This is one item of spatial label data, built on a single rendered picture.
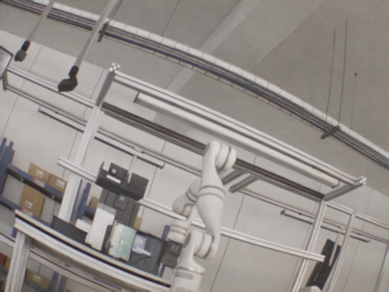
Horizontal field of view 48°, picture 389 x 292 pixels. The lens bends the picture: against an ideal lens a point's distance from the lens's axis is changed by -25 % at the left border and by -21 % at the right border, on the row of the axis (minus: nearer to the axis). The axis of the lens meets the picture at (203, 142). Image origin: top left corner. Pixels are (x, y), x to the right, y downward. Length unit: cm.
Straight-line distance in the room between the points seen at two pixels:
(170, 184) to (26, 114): 223
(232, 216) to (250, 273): 88
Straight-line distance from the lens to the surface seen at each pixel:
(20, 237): 207
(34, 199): 585
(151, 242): 224
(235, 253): 679
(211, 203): 180
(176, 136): 308
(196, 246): 168
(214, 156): 193
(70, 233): 238
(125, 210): 411
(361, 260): 799
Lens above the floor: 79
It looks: 22 degrees up
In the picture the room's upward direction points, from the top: 18 degrees clockwise
